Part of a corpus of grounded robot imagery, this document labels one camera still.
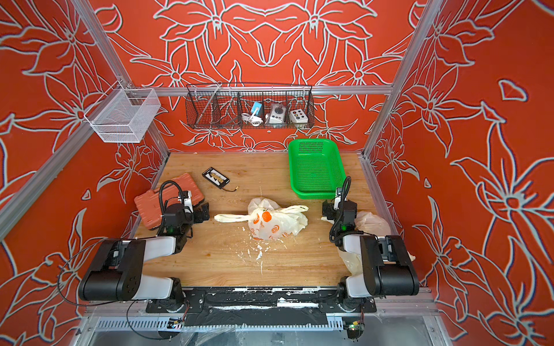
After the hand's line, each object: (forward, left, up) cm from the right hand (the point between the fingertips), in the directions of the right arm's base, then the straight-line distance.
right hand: (334, 198), depth 92 cm
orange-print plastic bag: (-15, +29, +7) cm, 33 cm away
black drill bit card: (+15, +57, -5) cm, 59 cm away
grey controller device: (+27, +25, +25) cm, 45 cm away
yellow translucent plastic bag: (-13, -11, +4) cm, 18 cm away
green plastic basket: (+28, +4, -12) cm, 30 cm away
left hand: (-3, +60, -1) cm, 61 cm away
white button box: (+29, +16, +22) cm, 40 cm away
